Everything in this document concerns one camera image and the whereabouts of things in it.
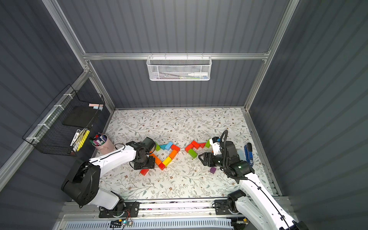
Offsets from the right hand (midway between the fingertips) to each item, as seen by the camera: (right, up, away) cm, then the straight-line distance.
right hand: (205, 156), depth 77 cm
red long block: (-36, -11, +10) cm, 39 cm away
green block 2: (-6, -2, +17) cm, 18 cm away
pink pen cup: (-62, +5, +10) cm, 63 cm away
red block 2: (-9, +1, +20) cm, 22 cm away
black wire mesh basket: (-74, +15, -5) cm, 76 cm away
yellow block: (-23, -6, +12) cm, 26 cm away
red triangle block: (0, +3, +20) cm, 20 cm away
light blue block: (-23, +2, +19) cm, 29 cm away
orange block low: (-29, -6, +13) cm, 33 cm away
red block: (-18, +1, +20) cm, 27 cm away
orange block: (-19, -3, +17) cm, 26 cm away
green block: (+4, +4, +20) cm, 21 cm away
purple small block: (+6, -10, +9) cm, 15 cm away
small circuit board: (-44, -32, -6) cm, 55 cm away
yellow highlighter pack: (-57, +11, -15) cm, 60 cm away
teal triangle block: (-26, +2, +19) cm, 32 cm away
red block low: (-4, +3, +19) cm, 20 cm away
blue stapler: (+30, -1, +14) cm, 33 cm away
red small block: (-25, -9, +10) cm, 29 cm away
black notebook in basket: (-68, +22, -1) cm, 71 cm away
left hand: (-33, -9, +9) cm, 36 cm away
